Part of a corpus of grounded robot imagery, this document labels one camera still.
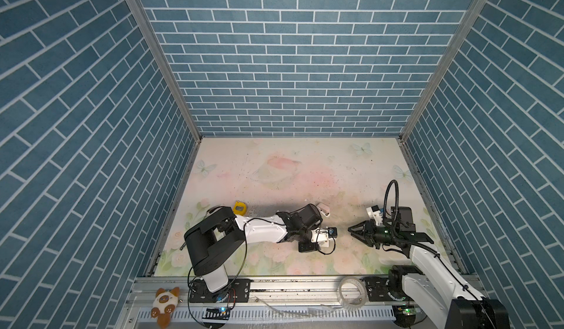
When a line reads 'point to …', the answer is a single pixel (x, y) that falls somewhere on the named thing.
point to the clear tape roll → (363, 290)
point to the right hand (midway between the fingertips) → (349, 229)
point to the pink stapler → (324, 208)
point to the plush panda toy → (164, 304)
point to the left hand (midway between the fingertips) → (318, 241)
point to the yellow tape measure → (239, 208)
